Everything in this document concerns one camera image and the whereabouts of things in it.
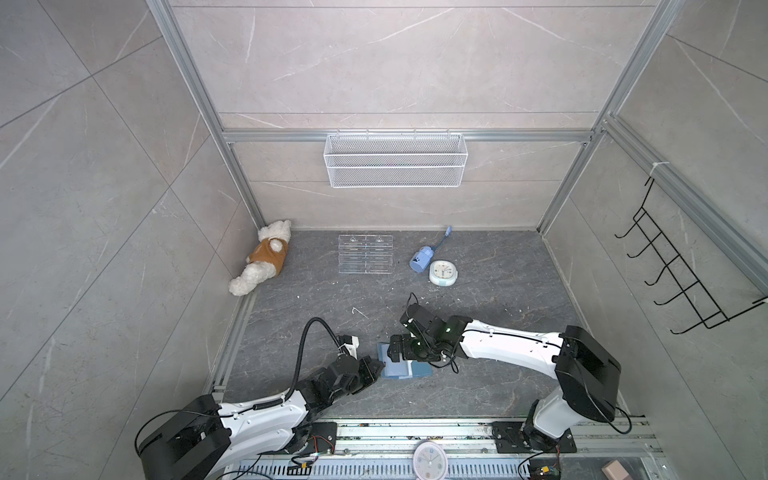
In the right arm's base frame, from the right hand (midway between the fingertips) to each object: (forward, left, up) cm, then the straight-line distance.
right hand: (400, 352), depth 83 cm
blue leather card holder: (-3, -1, -3) cm, 5 cm away
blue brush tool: (+35, -10, -1) cm, 37 cm away
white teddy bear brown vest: (+32, +44, +4) cm, 55 cm away
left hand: (-2, +4, -1) cm, 4 cm away
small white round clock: (+29, -17, -3) cm, 34 cm away
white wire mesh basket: (+59, 0, +24) cm, 63 cm away
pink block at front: (-28, -48, -3) cm, 56 cm away
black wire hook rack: (0, -62, +26) cm, 67 cm away
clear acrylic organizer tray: (+37, +11, 0) cm, 39 cm away
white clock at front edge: (-25, -6, -3) cm, 26 cm away
